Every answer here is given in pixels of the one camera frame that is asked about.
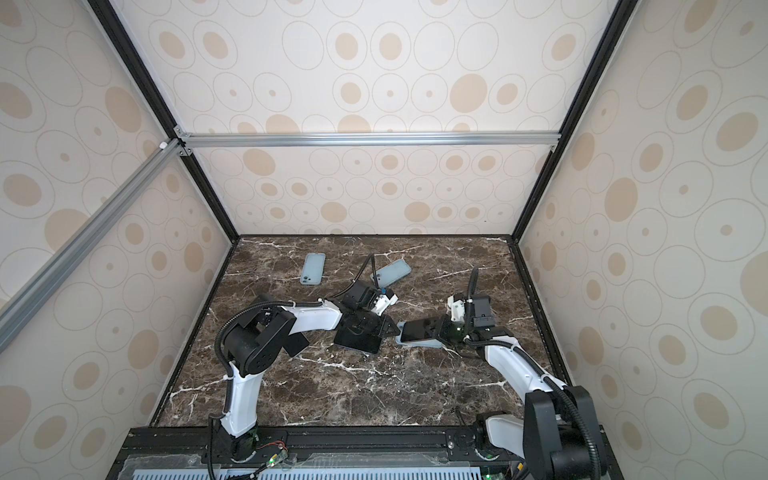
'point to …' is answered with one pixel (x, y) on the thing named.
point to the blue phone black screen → (360, 333)
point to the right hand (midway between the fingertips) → (430, 328)
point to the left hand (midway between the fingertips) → (406, 330)
